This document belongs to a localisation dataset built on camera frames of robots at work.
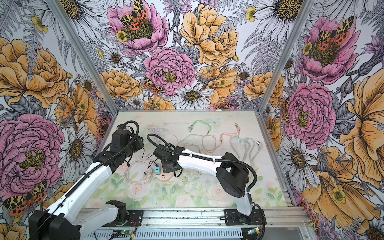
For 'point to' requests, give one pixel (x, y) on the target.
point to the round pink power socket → (164, 177)
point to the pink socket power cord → (141, 182)
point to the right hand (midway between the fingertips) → (171, 171)
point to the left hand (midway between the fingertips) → (139, 144)
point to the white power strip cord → (259, 144)
